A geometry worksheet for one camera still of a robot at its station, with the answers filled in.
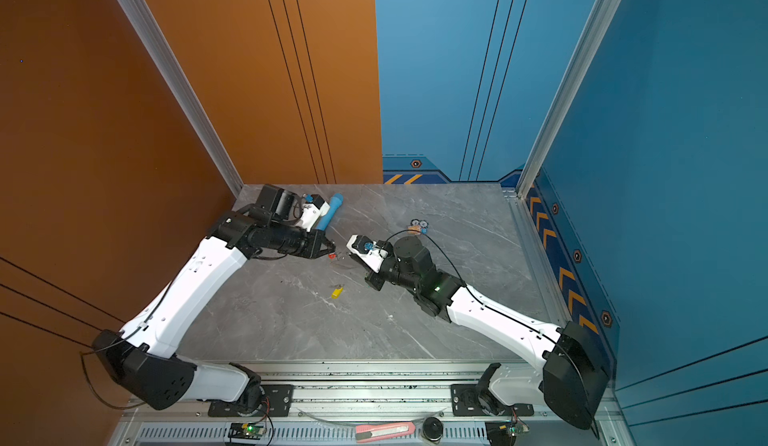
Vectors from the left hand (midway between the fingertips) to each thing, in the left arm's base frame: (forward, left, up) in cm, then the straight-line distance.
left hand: (334, 245), depth 73 cm
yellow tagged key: (-1, +3, -25) cm, 25 cm away
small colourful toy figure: (+24, -23, -22) cm, 40 cm away
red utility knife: (-36, -11, -25) cm, 45 cm away
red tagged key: (-2, 0, -1) cm, 3 cm away
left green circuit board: (-36, +20, -27) cm, 49 cm away
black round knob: (-36, -23, -15) cm, 45 cm away
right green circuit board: (-35, -41, -26) cm, 60 cm away
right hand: (-2, -5, 0) cm, 5 cm away
